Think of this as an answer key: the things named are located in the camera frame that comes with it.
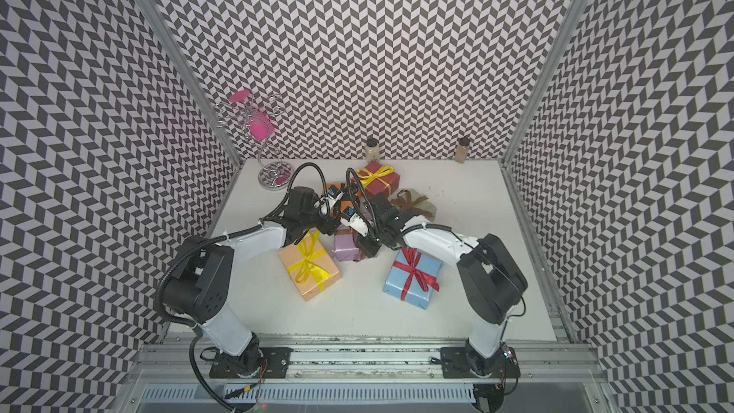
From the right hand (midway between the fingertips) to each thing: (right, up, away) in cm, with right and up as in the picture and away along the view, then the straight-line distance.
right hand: (360, 247), depth 86 cm
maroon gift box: (+5, +18, +16) cm, 24 cm away
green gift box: (+22, +12, +12) cm, 28 cm away
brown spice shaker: (+38, +33, +27) cm, 57 cm away
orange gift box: (-5, +13, +3) cm, 14 cm away
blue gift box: (+16, -8, -5) cm, 18 cm away
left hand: (-10, +10, +9) cm, 17 cm away
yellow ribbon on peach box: (-17, 0, +3) cm, 17 cm away
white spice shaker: (+3, +33, +26) cm, 42 cm away
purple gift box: (-5, 0, +2) cm, 6 cm away
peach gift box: (-14, -10, -6) cm, 18 cm away
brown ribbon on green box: (+15, +13, +13) cm, 23 cm away
